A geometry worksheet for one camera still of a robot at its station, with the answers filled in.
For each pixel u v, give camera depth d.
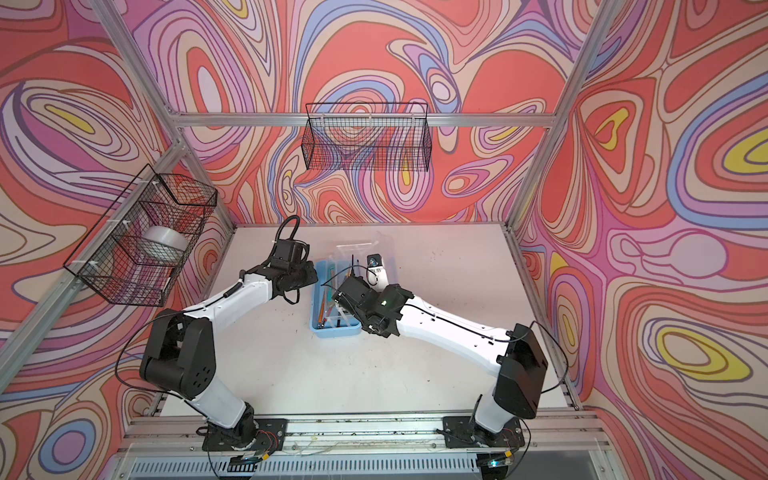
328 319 0.94
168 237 0.74
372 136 0.96
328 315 0.98
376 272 0.66
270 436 0.73
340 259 0.93
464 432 0.74
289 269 0.72
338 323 0.92
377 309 0.53
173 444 0.72
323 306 0.96
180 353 0.45
